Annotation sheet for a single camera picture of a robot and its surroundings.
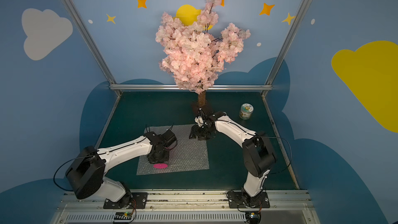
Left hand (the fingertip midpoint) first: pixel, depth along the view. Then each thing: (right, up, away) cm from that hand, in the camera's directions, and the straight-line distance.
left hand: (164, 158), depth 84 cm
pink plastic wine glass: (-2, -3, -2) cm, 4 cm away
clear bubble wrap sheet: (+14, 0, +6) cm, 15 cm away
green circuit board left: (-17, -25, -11) cm, 32 cm away
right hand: (+17, +12, +2) cm, 21 cm away
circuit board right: (+45, -25, -11) cm, 53 cm away
